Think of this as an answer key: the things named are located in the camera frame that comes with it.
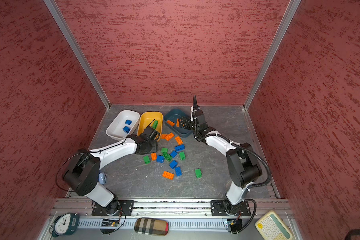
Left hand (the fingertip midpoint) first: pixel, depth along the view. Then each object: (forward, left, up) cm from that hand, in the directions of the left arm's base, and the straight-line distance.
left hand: (152, 151), depth 90 cm
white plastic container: (+22, +26, -3) cm, 34 cm away
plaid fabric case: (-38, -5, -1) cm, 38 cm away
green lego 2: (-4, +3, -3) cm, 6 cm away
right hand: (+15, -19, +11) cm, 26 cm away
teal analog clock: (-37, +33, 0) cm, 50 cm away
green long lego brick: (+25, +2, -5) cm, 26 cm away
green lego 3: (-13, -28, -1) cm, 31 cm away
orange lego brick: (+25, -10, -4) cm, 27 cm away
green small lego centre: (-1, -19, -3) cm, 19 cm away
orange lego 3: (-2, -1, -4) cm, 4 cm away
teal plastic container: (+30, -9, -2) cm, 31 cm away
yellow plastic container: (+28, +9, -2) cm, 29 cm away
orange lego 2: (+10, -16, -4) cm, 19 cm away
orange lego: (+25, -15, -4) cm, 30 cm away
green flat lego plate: (-1, -9, -3) cm, 10 cm away
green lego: (+3, -7, -4) cm, 9 cm away
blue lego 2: (+26, +23, -4) cm, 35 cm away
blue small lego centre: (+1, -13, -5) cm, 14 cm away
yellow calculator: (-37, -61, -2) cm, 72 cm away
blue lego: (+18, +22, -2) cm, 28 cm away
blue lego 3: (-7, -13, -3) cm, 15 cm away
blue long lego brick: (+4, -17, -2) cm, 17 cm away
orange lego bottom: (-13, -11, -4) cm, 17 cm away
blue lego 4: (-11, -17, -3) cm, 20 cm away
